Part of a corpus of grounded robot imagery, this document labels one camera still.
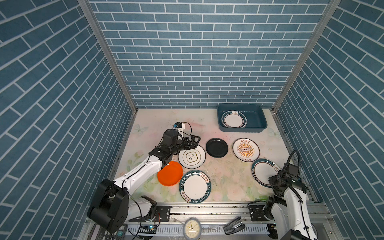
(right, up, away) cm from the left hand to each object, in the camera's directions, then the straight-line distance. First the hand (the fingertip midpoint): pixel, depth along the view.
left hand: (195, 139), depth 82 cm
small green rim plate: (+29, +11, +31) cm, 44 cm away
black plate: (+14, -7, +15) cm, 22 cm away
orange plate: (-14, -21, +5) cm, 26 cm away
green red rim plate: (+43, -20, +12) cm, 49 cm away
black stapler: (+19, -39, -13) cm, 45 cm away
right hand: (+43, -24, +2) cm, 50 cm away
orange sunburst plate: (+33, -9, +16) cm, 38 cm away
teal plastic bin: (+46, +11, +31) cm, 57 cm away
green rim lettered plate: (0, -27, +1) cm, 27 cm away
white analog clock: (-1, -39, -15) cm, 42 cm away
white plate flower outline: (-2, -14, +12) cm, 18 cm away
